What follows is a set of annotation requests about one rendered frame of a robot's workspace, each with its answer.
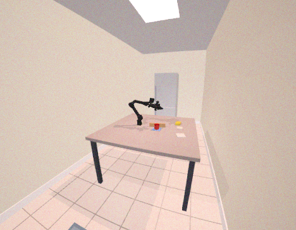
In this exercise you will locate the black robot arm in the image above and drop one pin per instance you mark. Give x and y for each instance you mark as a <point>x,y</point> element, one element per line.
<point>140,117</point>

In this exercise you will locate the red cup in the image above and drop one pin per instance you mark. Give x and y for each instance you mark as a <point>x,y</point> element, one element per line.
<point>156,126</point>

